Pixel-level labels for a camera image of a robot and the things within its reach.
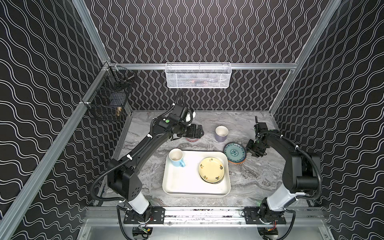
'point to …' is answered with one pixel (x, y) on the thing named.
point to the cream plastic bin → (187, 181)
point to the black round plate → (217, 182)
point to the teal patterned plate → (235, 151)
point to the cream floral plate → (211, 170)
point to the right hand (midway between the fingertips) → (250, 152)
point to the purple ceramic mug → (221, 133)
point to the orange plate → (237, 163)
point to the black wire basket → (107, 101)
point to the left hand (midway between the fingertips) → (195, 129)
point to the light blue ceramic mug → (175, 156)
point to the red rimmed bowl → (192, 140)
